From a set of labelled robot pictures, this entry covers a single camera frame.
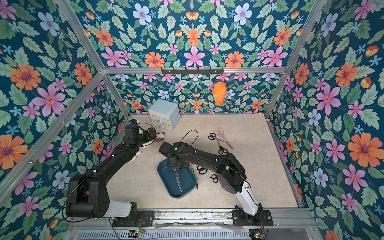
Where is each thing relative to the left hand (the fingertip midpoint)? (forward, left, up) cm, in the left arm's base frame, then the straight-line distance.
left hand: (150, 130), depth 89 cm
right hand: (-20, -16, -10) cm, 27 cm away
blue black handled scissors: (-24, -15, -10) cm, 30 cm away
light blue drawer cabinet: (+16, -7, -3) cm, 18 cm away
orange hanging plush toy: (+21, -45, +8) cm, 50 cm away
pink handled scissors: (+8, -45, -17) cm, 49 cm away
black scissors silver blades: (-21, -30, -17) cm, 40 cm away
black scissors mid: (-8, -44, -17) cm, 48 cm away
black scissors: (+5, -40, -18) cm, 44 cm away
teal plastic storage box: (-31, -16, -11) cm, 37 cm away
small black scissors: (-26, -37, -17) cm, 48 cm away
